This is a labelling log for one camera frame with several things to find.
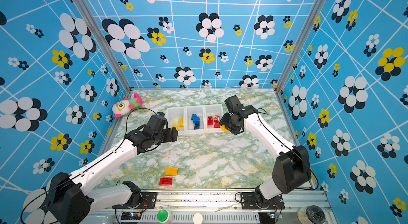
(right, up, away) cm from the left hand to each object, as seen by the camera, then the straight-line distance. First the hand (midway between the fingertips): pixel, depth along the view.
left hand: (173, 132), depth 82 cm
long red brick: (+19, +4, +19) cm, 27 cm away
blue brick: (+11, +2, +17) cm, 20 cm away
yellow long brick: (-2, -21, +2) cm, 21 cm away
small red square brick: (+24, +1, +19) cm, 30 cm away
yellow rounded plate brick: (+27, +2, -2) cm, 27 cm away
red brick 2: (-3, -23, -5) cm, 24 cm away
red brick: (+24, +5, +19) cm, 31 cm away
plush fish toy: (-38, +13, +19) cm, 44 cm away
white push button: (+14, -31, -19) cm, 39 cm away
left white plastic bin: (-5, +8, +21) cm, 23 cm away
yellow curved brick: (+1, +4, +17) cm, 17 cm away
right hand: (+28, +3, +2) cm, 28 cm away
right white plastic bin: (+20, +11, +22) cm, 31 cm away
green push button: (0, -30, -19) cm, 36 cm away
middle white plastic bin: (+13, +10, +22) cm, 28 cm away
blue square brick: (+10, +6, +19) cm, 22 cm away
